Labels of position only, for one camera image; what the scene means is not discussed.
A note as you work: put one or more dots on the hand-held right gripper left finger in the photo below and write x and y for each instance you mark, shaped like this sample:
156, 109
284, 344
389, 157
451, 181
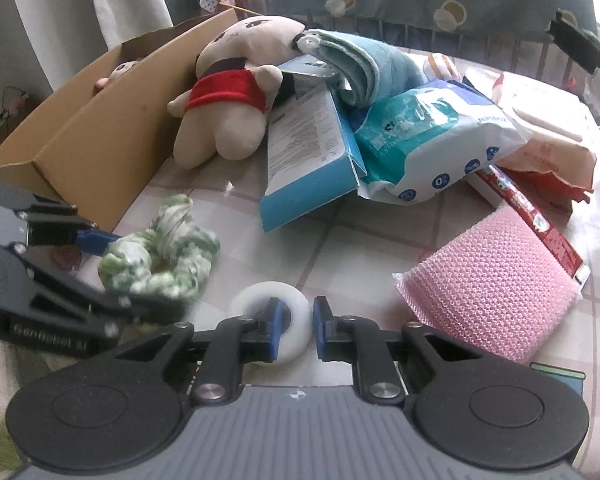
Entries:
275, 327

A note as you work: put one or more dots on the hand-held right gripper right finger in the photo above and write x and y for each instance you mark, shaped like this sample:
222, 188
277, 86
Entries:
321, 327

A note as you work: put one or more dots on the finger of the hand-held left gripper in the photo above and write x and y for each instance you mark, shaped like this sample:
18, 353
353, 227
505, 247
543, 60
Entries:
80, 300
55, 225

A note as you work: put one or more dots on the white tape roll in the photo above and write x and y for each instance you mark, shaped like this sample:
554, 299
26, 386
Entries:
252, 297

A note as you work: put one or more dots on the brown cardboard box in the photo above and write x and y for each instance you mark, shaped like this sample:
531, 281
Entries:
105, 150

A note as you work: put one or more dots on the green white scrunchie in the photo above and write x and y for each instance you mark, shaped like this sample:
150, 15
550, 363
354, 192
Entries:
180, 255

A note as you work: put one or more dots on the pink plush doll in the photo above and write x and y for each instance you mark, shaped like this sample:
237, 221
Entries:
122, 70

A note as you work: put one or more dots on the cream plush doll red scarf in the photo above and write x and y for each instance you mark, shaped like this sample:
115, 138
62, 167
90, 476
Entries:
220, 130

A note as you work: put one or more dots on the teal towel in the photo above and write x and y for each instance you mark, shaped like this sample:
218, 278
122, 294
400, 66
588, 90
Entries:
380, 65

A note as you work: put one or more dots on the pink sponge in wrapper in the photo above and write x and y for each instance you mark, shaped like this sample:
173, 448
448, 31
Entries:
490, 280

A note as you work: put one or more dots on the blue cardboard carton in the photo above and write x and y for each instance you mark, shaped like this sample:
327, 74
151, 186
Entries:
305, 140

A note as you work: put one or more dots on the blue wet wipes pack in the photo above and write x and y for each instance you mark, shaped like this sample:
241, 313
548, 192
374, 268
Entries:
420, 150

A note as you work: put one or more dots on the red toothpaste box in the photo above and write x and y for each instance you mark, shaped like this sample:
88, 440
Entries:
530, 215

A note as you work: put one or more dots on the white curtain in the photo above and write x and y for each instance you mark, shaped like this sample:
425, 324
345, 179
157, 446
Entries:
130, 0

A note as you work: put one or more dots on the yellow stick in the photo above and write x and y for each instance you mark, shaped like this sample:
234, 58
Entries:
240, 9

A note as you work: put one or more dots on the pink wet wipes pack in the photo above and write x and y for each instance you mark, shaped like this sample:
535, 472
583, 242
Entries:
545, 150

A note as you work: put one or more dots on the orange striped rolled towel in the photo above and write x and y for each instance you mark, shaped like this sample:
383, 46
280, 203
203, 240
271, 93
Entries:
440, 65

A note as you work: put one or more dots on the wheelchair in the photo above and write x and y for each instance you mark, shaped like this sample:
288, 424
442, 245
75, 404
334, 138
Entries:
575, 40

